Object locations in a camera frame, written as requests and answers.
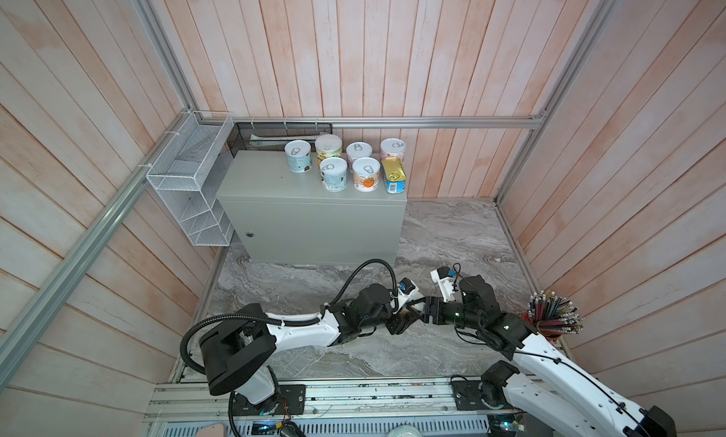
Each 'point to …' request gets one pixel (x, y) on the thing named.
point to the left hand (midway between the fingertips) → (410, 312)
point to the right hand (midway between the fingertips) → (413, 305)
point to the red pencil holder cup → (552, 315)
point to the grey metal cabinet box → (282, 217)
